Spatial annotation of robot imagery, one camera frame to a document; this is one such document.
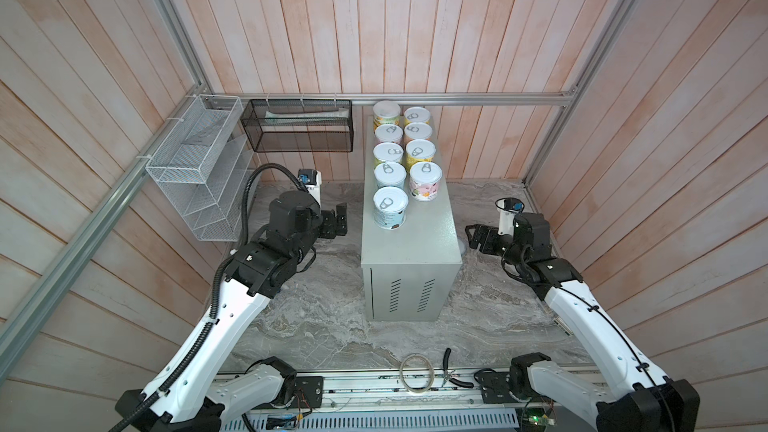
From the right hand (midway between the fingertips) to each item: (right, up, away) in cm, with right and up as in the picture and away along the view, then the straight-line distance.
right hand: (479, 228), depth 80 cm
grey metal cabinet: (-17, -16, +19) cm, 30 cm away
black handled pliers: (-9, -38, -4) cm, 39 cm away
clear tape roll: (-21, -39, -5) cm, 45 cm away
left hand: (-39, +5, -13) cm, 42 cm away
